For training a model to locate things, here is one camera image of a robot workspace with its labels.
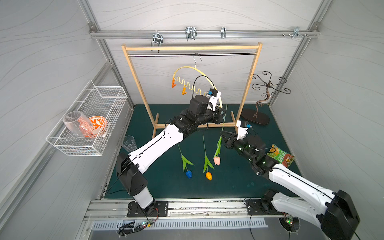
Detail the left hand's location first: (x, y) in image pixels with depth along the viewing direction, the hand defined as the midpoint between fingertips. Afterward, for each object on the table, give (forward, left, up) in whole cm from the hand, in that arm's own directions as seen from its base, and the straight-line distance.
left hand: (227, 111), depth 68 cm
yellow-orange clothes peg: (+21, +22, -5) cm, 31 cm away
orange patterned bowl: (-7, +58, -2) cm, 59 cm away
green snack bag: (-7, -38, -32) cm, 50 cm away
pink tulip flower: (-15, +4, -20) cm, 25 cm away
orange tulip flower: (-10, +7, -35) cm, 37 cm away
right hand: (-4, +1, -11) cm, 12 cm away
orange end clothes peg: (+29, +29, -5) cm, 41 cm away
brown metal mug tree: (+27, -30, -34) cm, 53 cm away
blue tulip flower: (-10, +21, -34) cm, 42 cm away
